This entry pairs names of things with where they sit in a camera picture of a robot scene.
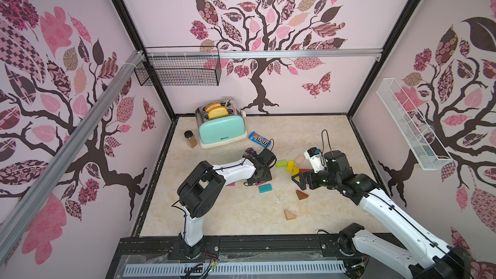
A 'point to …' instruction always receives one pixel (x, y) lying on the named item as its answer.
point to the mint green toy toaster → (222, 131)
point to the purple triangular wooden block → (250, 150)
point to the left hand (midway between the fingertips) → (261, 181)
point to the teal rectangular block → (265, 188)
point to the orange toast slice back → (212, 105)
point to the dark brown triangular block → (301, 195)
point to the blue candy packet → (259, 139)
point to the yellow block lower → (296, 170)
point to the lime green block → (279, 163)
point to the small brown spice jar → (192, 141)
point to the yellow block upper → (290, 166)
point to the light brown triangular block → (289, 216)
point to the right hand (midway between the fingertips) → (301, 178)
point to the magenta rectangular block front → (231, 184)
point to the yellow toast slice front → (217, 112)
